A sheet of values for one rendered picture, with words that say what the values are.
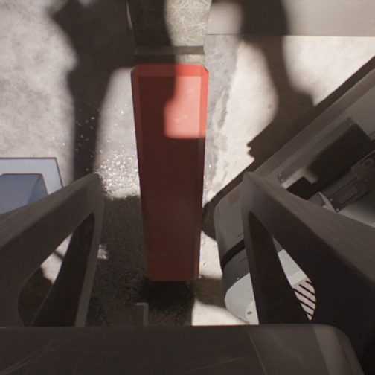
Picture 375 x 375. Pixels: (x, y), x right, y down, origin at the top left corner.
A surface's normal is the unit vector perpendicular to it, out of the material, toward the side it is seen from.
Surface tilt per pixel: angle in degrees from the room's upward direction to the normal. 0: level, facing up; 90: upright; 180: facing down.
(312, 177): 0
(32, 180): 90
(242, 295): 43
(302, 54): 0
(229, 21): 0
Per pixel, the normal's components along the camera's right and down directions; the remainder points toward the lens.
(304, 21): 0.03, 0.58
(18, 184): 0.01, -0.81
